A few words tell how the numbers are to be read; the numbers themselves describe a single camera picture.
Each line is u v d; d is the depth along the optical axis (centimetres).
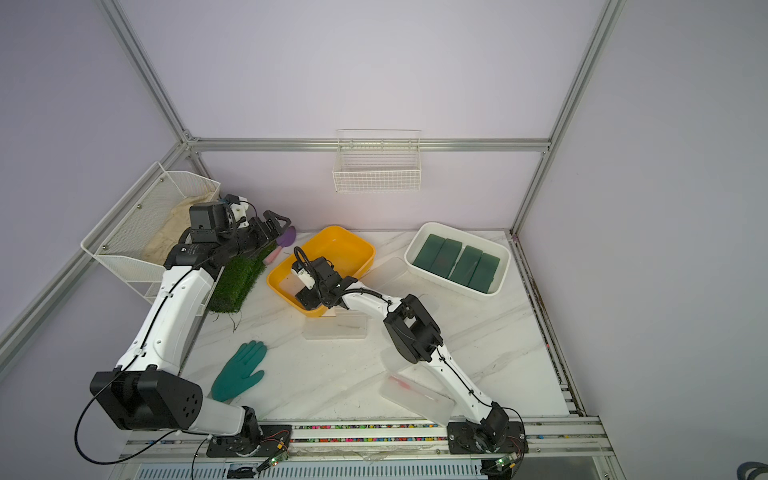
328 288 79
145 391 40
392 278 109
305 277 88
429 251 111
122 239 68
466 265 108
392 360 86
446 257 110
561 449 73
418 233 111
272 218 68
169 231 79
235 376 84
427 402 80
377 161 107
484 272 105
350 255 112
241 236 65
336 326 93
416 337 61
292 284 102
